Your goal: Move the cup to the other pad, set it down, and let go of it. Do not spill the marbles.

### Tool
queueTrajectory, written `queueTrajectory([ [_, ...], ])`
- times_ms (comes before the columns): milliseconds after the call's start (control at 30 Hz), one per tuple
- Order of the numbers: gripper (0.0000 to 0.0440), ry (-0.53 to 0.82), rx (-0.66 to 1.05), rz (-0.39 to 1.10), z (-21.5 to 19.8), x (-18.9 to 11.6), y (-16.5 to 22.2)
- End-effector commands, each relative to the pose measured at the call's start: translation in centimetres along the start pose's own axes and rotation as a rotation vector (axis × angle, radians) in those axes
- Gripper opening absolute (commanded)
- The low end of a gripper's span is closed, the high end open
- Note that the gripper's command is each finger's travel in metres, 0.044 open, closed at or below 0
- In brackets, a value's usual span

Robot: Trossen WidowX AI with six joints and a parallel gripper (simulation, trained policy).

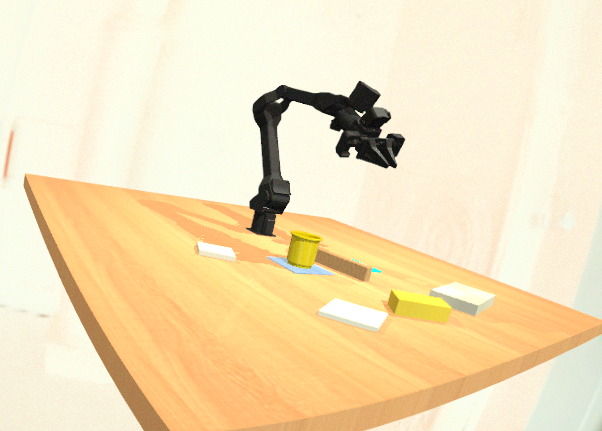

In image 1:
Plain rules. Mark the yellow rectangular block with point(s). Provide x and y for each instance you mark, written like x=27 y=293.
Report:
x=418 y=306

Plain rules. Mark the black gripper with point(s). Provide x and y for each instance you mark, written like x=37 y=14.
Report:
x=369 y=146

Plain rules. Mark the yellow cup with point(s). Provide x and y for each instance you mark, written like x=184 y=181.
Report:
x=303 y=249

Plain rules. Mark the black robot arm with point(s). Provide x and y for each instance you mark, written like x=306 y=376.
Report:
x=273 y=191

